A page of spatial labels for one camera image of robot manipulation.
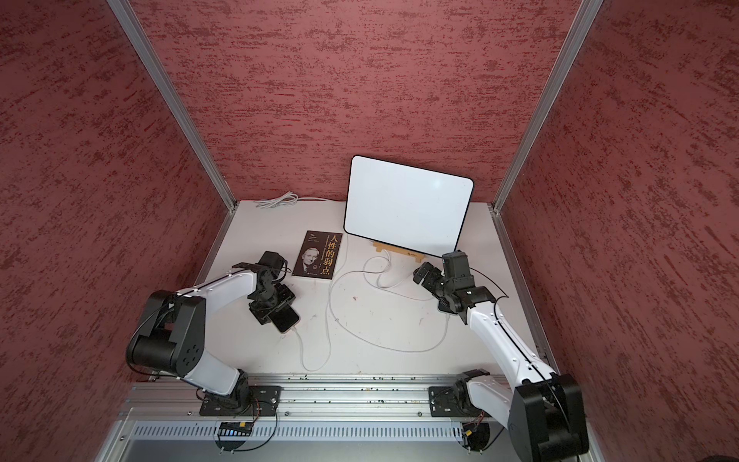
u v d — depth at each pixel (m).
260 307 0.80
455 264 0.64
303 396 0.76
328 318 0.90
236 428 0.72
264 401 0.74
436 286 0.74
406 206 0.90
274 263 0.77
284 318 0.85
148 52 0.78
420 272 0.78
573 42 0.76
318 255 1.03
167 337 0.45
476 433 0.71
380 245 1.02
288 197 1.19
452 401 0.73
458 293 0.61
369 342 0.85
